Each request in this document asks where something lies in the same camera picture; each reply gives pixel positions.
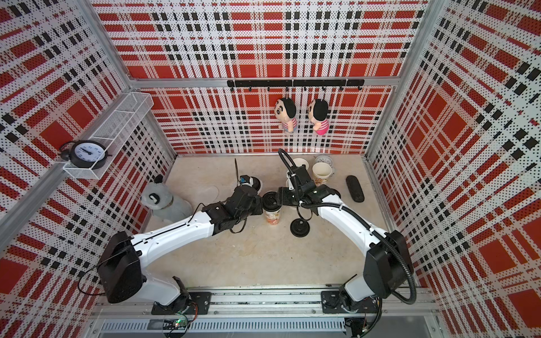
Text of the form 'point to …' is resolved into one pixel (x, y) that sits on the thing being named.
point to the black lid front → (299, 227)
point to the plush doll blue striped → (285, 110)
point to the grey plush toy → (157, 196)
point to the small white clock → (325, 159)
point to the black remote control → (355, 189)
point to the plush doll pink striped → (318, 113)
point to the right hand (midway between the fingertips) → (285, 197)
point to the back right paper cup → (321, 172)
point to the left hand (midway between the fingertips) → (264, 201)
